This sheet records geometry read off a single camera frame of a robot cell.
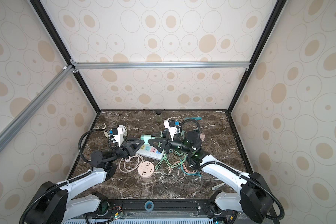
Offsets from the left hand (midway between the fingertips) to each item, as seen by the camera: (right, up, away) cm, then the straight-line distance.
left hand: (145, 146), depth 60 cm
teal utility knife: (+33, +14, +56) cm, 67 cm away
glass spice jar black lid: (+1, +15, +48) cm, 50 cm away
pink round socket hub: (-4, -19, +25) cm, 32 cm away
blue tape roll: (+1, -34, +14) cm, 37 cm away
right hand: (+2, +2, +3) cm, 4 cm away
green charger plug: (0, +4, +1) cm, 4 cm away
